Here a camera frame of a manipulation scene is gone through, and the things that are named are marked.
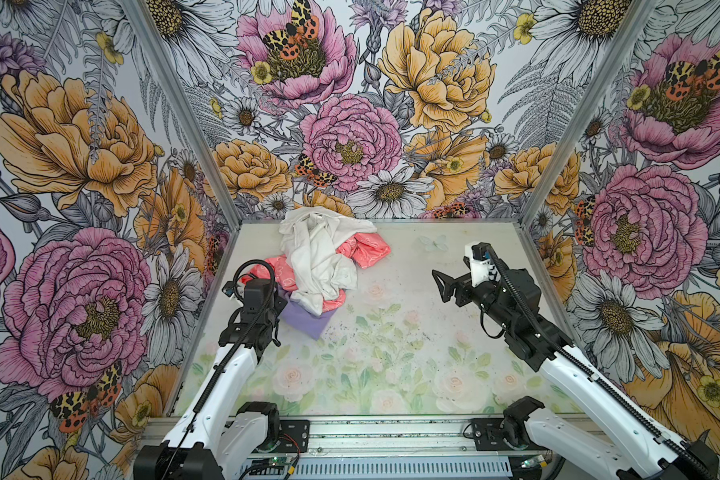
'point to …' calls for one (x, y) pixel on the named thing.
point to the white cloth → (309, 237)
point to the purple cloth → (302, 318)
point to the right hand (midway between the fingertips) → (448, 274)
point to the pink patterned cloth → (362, 248)
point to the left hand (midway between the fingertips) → (275, 304)
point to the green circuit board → (278, 461)
